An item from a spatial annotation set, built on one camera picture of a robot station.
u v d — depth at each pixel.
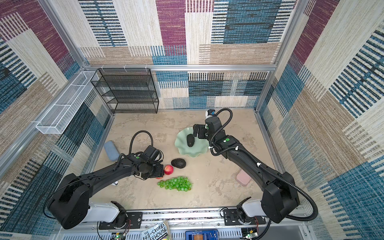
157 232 0.69
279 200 0.41
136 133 0.77
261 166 0.46
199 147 1.00
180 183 0.81
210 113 0.71
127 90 1.10
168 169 0.85
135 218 0.74
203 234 0.67
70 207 0.42
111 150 0.96
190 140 0.98
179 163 0.87
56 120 0.70
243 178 0.84
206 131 0.71
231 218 0.73
